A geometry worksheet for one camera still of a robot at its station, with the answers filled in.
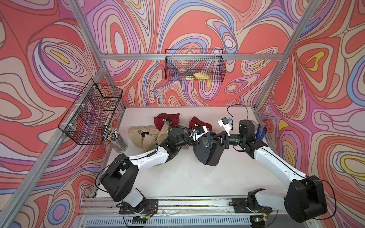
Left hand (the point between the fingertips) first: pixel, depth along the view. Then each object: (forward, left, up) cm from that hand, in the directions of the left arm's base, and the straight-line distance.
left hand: (208, 132), depth 74 cm
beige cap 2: (+5, +35, -13) cm, 38 cm away
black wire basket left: (+3, +64, +5) cm, 64 cm away
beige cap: (+6, +36, -14) cm, 39 cm away
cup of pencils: (+1, +54, -15) cm, 56 cm away
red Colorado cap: (+26, +5, -21) cm, 33 cm away
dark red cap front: (+24, +32, -20) cm, 44 cm away
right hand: (-5, -1, -3) cm, 6 cm away
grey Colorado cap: (-6, -1, -6) cm, 9 cm away
